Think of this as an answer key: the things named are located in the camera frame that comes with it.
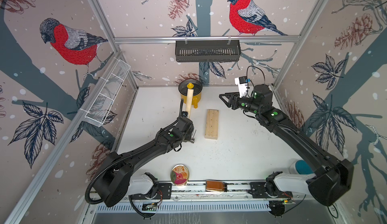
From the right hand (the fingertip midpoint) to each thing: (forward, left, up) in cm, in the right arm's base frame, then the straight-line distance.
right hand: (223, 93), depth 72 cm
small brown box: (-34, +2, -31) cm, 46 cm away
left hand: (-5, +18, -23) cm, 29 cm away
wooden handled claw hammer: (-1, +18, -12) cm, 21 cm away
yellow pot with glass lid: (+26, +19, -19) cm, 37 cm away
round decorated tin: (-30, +21, -30) cm, 47 cm away
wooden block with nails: (0, +4, -30) cm, 30 cm away
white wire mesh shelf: (+2, +69, -13) cm, 70 cm away
